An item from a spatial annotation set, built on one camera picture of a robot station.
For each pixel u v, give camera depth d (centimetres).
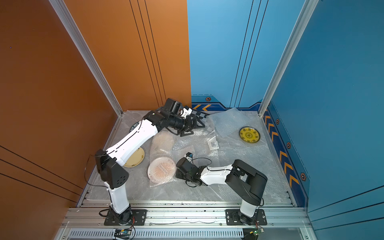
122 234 72
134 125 111
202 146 99
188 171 67
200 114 114
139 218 73
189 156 81
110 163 46
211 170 59
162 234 70
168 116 61
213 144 98
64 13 71
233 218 72
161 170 88
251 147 99
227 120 112
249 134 106
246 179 51
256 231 70
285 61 89
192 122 68
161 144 96
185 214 76
